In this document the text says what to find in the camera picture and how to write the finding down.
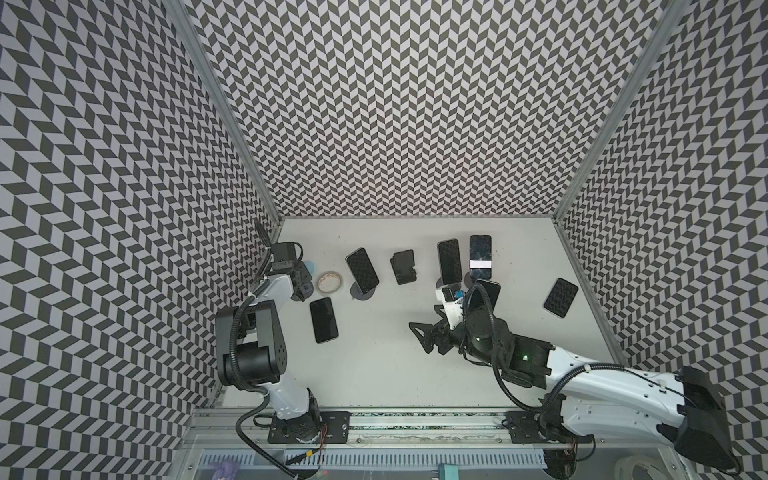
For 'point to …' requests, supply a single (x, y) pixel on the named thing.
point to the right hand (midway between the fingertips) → (423, 326)
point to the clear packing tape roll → (329, 282)
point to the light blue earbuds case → (310, 266)
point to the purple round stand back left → (357, 293)
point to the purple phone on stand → (450, 262)
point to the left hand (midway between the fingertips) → (296, 274)
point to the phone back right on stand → (480, 257)
